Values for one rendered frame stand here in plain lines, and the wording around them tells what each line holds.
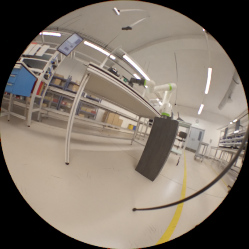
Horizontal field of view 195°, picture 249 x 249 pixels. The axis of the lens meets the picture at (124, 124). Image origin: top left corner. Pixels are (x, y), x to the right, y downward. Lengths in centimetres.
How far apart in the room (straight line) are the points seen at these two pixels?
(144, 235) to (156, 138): 98
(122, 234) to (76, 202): 37
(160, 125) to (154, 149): 30
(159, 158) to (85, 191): 83
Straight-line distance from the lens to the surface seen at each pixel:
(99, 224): 61
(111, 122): 459
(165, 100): 127
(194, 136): 724
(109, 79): 70
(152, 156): 95
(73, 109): 69
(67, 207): 64
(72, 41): 182
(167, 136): 89
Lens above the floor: 61
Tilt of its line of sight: 2 degrees down
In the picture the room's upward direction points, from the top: 18 degrees clockwise
